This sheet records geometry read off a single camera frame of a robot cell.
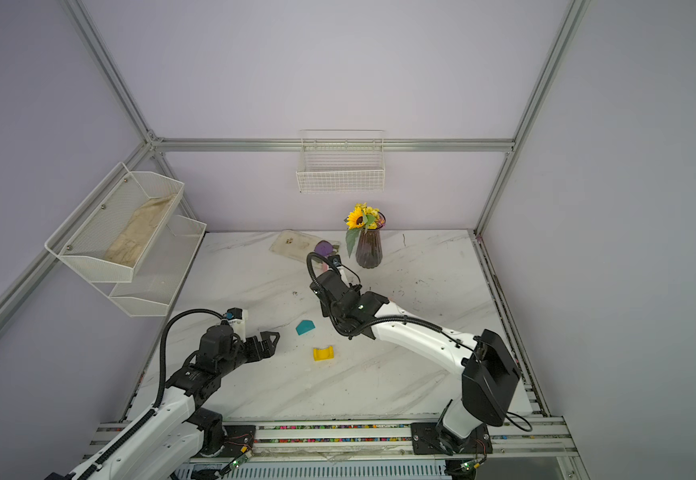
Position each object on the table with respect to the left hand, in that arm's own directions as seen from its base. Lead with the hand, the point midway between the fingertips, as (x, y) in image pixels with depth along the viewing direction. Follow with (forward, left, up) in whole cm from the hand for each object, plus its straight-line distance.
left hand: (265, 339), depth 84 cm
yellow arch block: (-2, -17, -6) cm, 18 cm away
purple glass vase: (+39, -31, -3) cm, 50 cm away
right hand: (+9, -19, +12) cm, 24 cm away
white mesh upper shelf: (+21, +40, +23) cm, 51 cm away
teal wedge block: (+7, -10, -6) cm, 13 cm away
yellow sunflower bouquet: (+32, -27, +18) cm, 46 cm away
